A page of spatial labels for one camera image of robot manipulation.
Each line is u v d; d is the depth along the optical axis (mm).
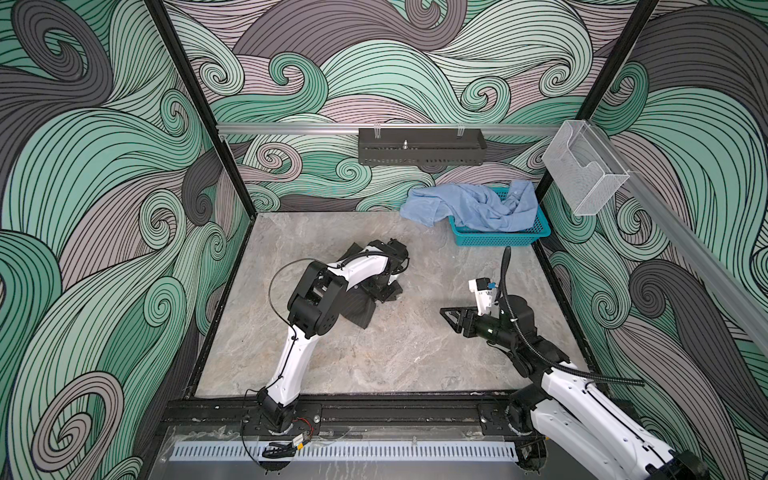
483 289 700
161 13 712
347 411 758
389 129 942
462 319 697
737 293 520
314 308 564
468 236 1134
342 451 698
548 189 1108
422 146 959
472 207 1141
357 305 911
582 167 799
